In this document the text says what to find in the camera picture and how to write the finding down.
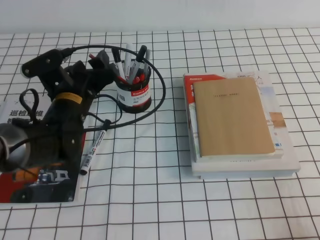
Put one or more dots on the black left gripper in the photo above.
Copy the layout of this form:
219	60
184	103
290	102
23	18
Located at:
75	79

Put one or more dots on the red and black pencil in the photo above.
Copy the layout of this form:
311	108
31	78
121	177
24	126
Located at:
91	56

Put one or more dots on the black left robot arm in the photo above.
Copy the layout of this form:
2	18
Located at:
57	137

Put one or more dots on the white marker in holder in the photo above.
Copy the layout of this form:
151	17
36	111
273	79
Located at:
127	66

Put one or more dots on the red pen in holder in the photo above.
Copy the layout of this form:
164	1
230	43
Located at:
137	79

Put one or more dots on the black mesh pen holder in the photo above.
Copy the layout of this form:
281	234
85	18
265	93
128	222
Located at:
134	98

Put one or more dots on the black-capped marker left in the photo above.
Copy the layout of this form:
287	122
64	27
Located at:
118	62

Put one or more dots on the white marker on table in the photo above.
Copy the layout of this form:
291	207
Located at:
92	154

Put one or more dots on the robot brochure booklet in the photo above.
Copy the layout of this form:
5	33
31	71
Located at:
54	183

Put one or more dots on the checkered white tablecloth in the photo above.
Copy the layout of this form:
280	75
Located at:
141	186

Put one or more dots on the brown kraft notebook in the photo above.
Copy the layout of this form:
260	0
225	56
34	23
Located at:
230	119

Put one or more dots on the light blue bottom book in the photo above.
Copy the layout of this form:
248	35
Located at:
241	174

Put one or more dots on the red and white book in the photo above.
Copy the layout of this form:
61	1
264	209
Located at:
228	119

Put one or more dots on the large white book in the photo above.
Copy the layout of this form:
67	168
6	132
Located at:
284	158

